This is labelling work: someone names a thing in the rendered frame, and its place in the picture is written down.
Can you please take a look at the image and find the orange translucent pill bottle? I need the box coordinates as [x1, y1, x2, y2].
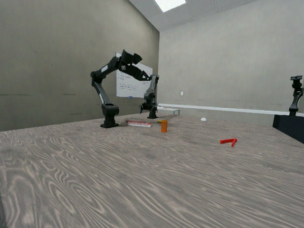
[161, 120, 167, 132]

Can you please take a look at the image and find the white pill organiser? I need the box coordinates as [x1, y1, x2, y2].
[126, 120, 151, 127]

